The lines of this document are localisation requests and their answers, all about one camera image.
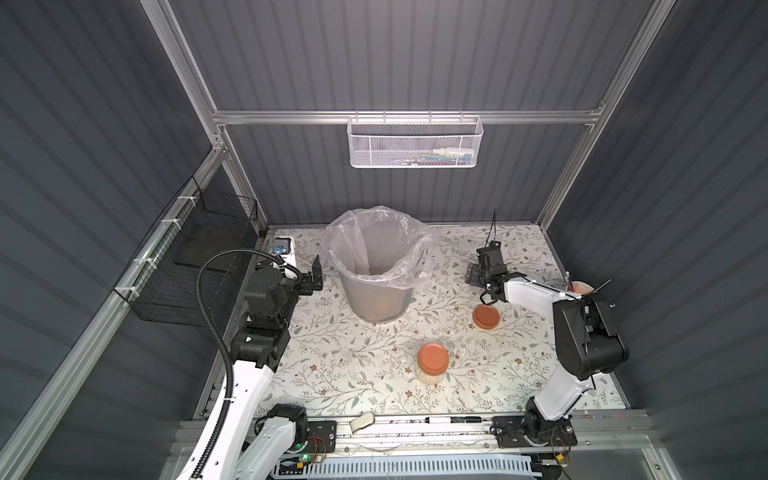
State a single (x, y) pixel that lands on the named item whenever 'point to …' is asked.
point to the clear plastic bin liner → (377, 245)
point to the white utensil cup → (581, 287)
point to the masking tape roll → (362, 421)
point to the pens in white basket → (443, 156)
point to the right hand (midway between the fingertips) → (487, 272)
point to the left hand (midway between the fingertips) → (299, 258)
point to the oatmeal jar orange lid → (433, 359)
